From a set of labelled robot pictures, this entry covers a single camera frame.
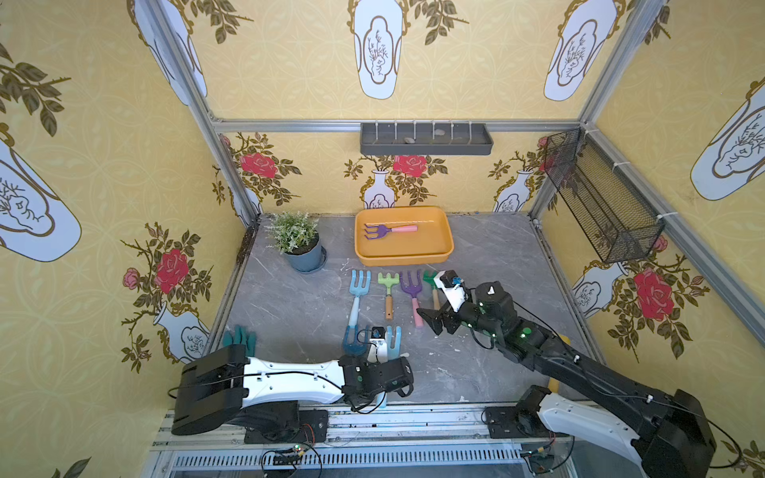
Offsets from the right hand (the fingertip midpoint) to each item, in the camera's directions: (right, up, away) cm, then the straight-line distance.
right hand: (430, 302), depth 76 cm
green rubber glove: (-54, -13, +11) cm, 56 cm away
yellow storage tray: (+5, +14, +33) cm, 36 cm away
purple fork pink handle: (-2, -1, +23) cm, 23 cm away
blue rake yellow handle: (-22, -15, +12) cm, 29 cm away
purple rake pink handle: (-13, +21, +41) cm, 48 cm away
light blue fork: (-9, -14, +4) cm, 17 cm away
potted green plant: (-40, +18, +16) cm, 47 cm away
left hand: (-8, -20, +4) cm, 22 cm away
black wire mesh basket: (+54, +21, +6) cm, 58 cm away
